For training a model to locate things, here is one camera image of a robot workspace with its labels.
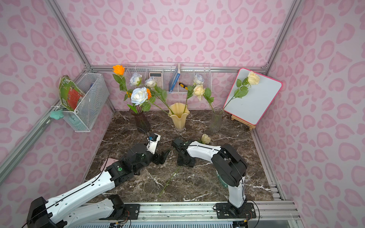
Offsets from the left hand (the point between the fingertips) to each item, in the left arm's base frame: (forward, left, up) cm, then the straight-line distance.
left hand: (163, 144), depth 75 cm
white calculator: (+44, +7, +12) cm, 46 cm away
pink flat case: (-1, +37, -20) cm, 42 cm away
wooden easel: (+27, -59, -19) cm, 68 cm away
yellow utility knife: (+43, -10, +6) cm, 44 cm away
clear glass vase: (+26, -33, -11) cm, 43 cm away
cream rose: (+13, -25, -17) cm, 32 cm away
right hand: (-2, -9, -21) cm, 23 cm away
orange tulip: (+31, +24, +8) cm, 39 cm away
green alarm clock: (-16, -34, -17) cm, 41 cm away
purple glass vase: (+25, +20, -12) cm, 34 cm away
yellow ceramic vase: (+29, -6, -6) cm, 30 cm away
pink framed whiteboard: (+28, -54, +3) cm, 60 cm away
